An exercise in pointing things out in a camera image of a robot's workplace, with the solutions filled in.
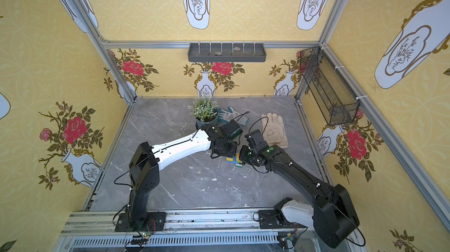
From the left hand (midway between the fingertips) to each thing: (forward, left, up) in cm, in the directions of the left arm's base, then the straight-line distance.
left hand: (235, 154), depth 84 cm
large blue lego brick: (-2, 0, -4) cm, 4 cm away
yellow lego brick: (-1, +2, -3) cm, 4 cm away
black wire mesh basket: (+28, -60, +4) cm, 66 cm away
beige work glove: (+19, -24, -8) cm, 32 cm away
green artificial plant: (+22, +15, +9) cm, 28 cm away
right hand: (-2, -3, -2) cm, 4 cm away
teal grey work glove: (+30, +3, -9) cm, 32 cm away
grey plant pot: (+17, +18, +2) cm, 25 cm away
